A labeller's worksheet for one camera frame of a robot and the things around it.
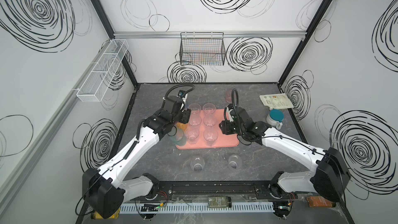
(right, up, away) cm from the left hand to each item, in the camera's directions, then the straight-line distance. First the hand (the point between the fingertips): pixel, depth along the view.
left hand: (185, 108), depth 78 cm
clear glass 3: (+13, -16, +9) cm, 23 cm away
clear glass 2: (+13, -8, +15) cm, 22 cm away
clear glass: (+13, -3, +24) cm, 27 cm away
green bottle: (+18, -41, -10) cm, 46 cm away
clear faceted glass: (+4, -2, +23) cm, 24 cm away
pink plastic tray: (+9, -14, +8) cm, 18 cm away
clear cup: (+4, -9, +18) cm, 20 cm away
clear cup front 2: (+26, -29, +4) cm, 39 cm away
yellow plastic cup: (-3, -11, +9) cm, 14 cm away
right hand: (+18, -9, +4) cm, 21 cm away
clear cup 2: (+2, -17, +13) cm, 22 cm away
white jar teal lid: (+52, -7, +14) cm, 55 cm away
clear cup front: (+6, -30, +4) cm, 31 cm away
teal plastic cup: (-4, -17, +6) cm, 19 cm away
